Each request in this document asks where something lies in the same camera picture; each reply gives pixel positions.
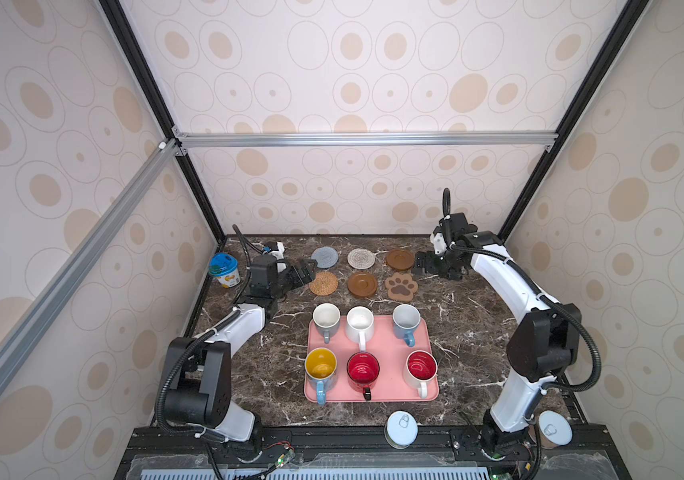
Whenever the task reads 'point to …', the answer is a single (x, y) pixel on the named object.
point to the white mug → (360, 324)
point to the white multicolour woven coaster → (361, 258)
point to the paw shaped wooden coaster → (400, 287)
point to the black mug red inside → (362, 370)
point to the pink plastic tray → (390, 350)
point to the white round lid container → (401, 429)
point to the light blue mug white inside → (405, 319)
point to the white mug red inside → (420, 367)
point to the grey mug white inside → (326, 318)
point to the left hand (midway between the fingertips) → (313, 260)
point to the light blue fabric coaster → (325, 256)
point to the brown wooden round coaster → (400, 259)
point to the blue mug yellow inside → (321, 366)
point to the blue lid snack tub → (224, 267)
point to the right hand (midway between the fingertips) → (426, 269)
